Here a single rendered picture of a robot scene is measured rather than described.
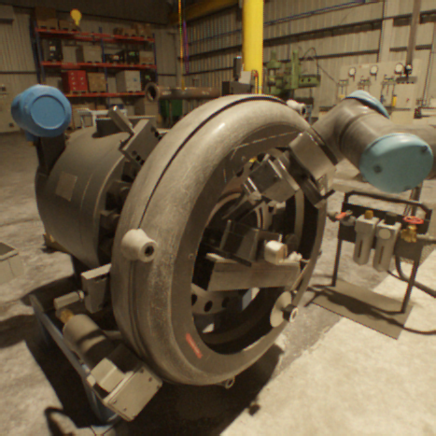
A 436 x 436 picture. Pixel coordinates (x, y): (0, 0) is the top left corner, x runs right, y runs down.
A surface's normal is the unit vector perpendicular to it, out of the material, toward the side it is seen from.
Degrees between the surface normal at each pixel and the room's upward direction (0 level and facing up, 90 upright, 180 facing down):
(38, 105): 90
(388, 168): 107
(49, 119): 90
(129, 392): 90
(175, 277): 90
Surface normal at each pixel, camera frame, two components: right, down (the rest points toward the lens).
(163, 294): 0.51, 0.26
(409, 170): 0.04, 0.62
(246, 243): -0.63, -0.14
